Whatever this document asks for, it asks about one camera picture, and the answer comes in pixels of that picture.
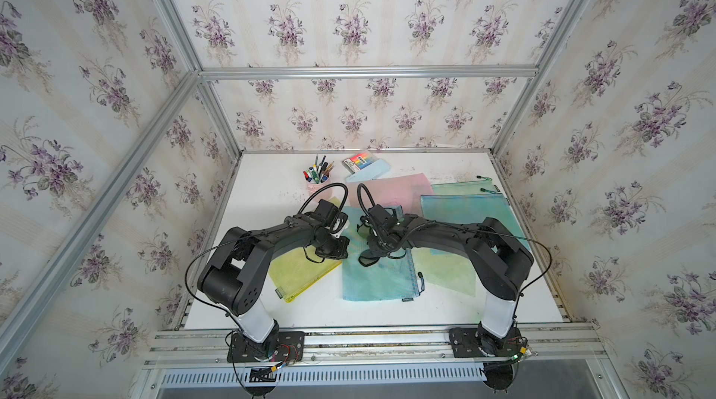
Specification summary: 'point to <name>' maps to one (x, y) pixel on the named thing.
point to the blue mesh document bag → (390, 279)
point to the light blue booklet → (375, 171)
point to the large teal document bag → (471, 209)
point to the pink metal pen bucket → (317, 177)
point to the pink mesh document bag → (404, 191)
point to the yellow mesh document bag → (296, 271)
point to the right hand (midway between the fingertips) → (380, 247)
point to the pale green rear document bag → (467, 187)
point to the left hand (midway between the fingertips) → (348, 256)
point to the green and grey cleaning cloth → (367, 258)
